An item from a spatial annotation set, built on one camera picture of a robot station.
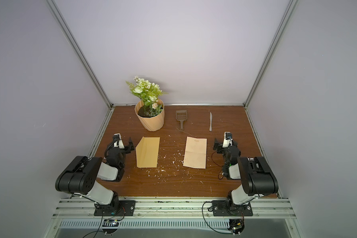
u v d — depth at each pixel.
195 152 0.93
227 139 0.78
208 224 0.69
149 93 0.87
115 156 0.70
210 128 1.06
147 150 0.94
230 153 0.70
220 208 0.72
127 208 0.73
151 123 0.94
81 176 0.46
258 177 0.45
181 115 1.13
